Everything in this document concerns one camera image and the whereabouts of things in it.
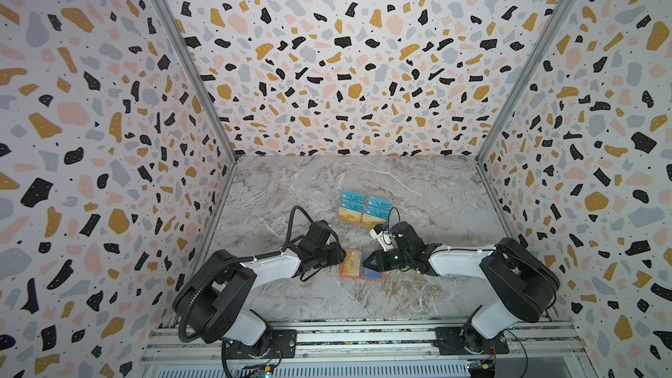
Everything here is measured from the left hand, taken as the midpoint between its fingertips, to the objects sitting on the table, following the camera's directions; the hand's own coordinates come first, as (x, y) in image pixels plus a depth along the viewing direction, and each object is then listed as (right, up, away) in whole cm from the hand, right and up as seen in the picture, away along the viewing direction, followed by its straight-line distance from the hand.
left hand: (348, 251), depth 88 cm
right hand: (+5, -2, -3) cm, 6 cm away
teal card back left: (+1, +18, +9) cm, 20 cm away
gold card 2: (+8, +9, +7) cm, 14 cm away
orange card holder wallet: (+6, -7, -2) cm, 9 cm away
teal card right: (+13, +11, +7) cm, 18 cm away
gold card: (0, +11, +9) cm, 14 cm away
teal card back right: (+11, +14, +7) cm, 19 cm away
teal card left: (+3, +14, +7) cm, 16 cm away
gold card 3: (+2, -4, 0) cm, 4 cm away
